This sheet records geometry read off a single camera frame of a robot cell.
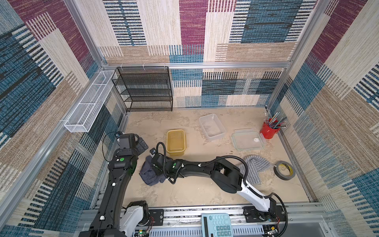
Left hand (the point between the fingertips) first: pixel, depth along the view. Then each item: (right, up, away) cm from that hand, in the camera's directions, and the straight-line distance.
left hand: (136, 145), depth 80 cm
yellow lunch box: (+19, -1, +18) cm, 27 cm away
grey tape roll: (+80, -18, +4) cm, 82 cm away
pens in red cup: (+84, +12, +19) cm, 87 cm away
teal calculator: (+41, -36, -10) cm, 55 cm away
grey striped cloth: (+67, -13, +8) cm, 69 cm away
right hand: (+10, -14, +13) cm, 21 cm away
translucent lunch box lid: (+67, +1, +23) cm, 71 cm away
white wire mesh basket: (-23, +14, -9) cm, 28 cm away
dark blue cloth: (+5, -17, +5) cm, 19 cm away
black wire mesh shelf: (-5, +37, +29) cm, 47 cm away
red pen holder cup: (+81, +6, +22) cm, 84 cm away
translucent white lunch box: (+45, +9, +29) cm, 54 cm away
